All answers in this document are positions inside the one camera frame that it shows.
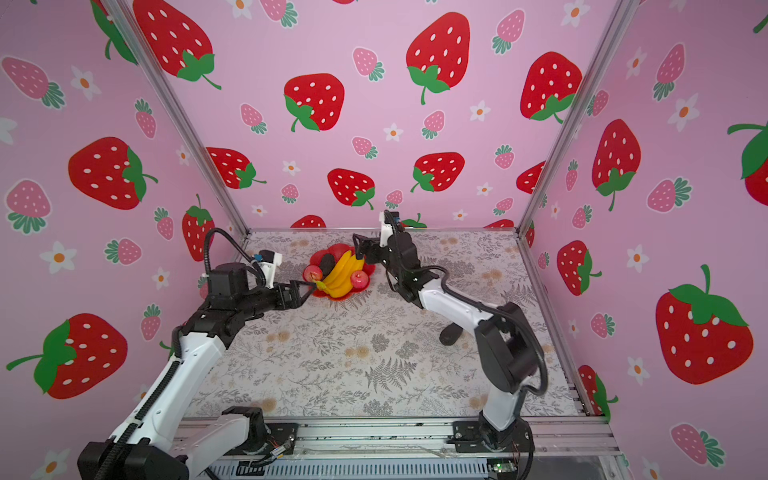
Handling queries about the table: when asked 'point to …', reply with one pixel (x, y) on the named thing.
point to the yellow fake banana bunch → (338, 281)
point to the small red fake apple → (359, 279)
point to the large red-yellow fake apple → (312, 272)
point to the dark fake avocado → (327, 262)
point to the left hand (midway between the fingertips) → (303, 285)
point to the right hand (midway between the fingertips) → (364, 234)
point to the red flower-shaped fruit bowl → (338, 250)
